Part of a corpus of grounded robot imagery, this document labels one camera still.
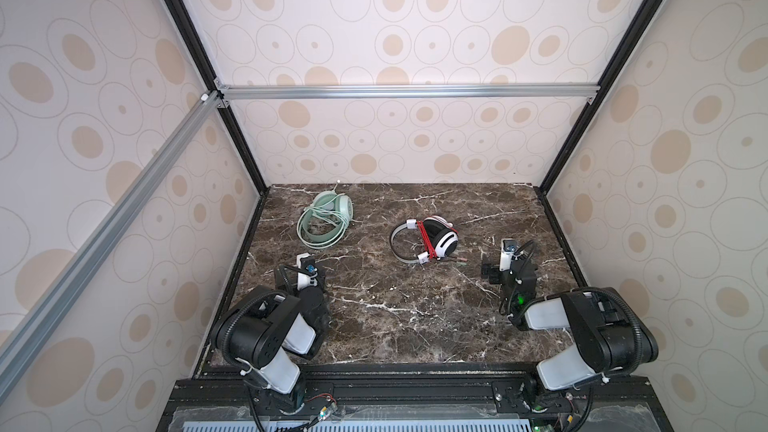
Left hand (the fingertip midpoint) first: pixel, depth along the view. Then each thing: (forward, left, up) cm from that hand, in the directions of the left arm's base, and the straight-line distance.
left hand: (298, 260), depth 85 cm
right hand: (+6, -62, -6) cm, 62 cm away
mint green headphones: (+23, -2, -13) cm, 26 cm away
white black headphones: (+11, -42, -4) cm, 43 cm away
